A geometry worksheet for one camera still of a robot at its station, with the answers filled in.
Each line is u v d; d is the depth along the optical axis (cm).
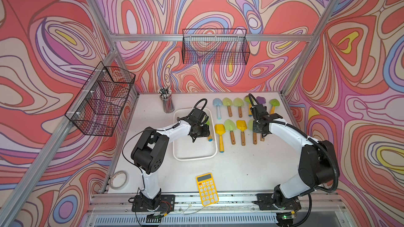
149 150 50
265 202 73
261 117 67
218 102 112
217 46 96
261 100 117
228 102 112
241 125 99
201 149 88
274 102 112
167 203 72
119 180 80
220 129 97
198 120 75
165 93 96
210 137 93
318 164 44
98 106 78
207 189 76
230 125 101
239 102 112
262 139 86
